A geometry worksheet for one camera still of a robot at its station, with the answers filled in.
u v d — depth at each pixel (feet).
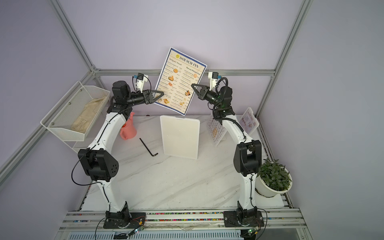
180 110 2.69
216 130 3.25
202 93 2.31
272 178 2.26
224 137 3.08
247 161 1.77
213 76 2.30
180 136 2.76
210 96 2.37
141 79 2.26
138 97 2.26
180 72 2.51
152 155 3.21
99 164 1.65
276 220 2.45
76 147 2.50
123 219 2.15
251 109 3.21
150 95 2.29
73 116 2.57
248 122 3.12
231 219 2.40
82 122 2.50
